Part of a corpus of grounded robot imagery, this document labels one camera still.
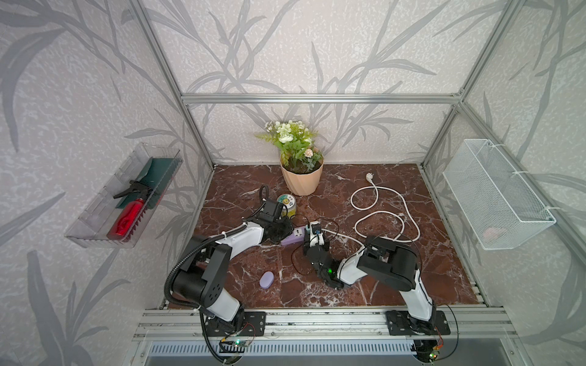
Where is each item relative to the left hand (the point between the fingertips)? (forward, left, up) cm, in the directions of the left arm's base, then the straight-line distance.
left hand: (295, 229), depth 92 cm
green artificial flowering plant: (+27, +1, +24) cm, 36 cm away
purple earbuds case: (-19, +10, -2) cm, 22 cm away
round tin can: (+11, +3, +3) cm, 12 cm away
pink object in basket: (-11, -63, +18) cm, 67 cm away
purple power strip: (-2, -1, -2) cm, 3 cm away
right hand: (-1, -6, -2) cm, 6 cm away
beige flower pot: (+19, -3, +6) cm, 20 cm away
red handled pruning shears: (-15, +42, +30) cm, 54 cm away
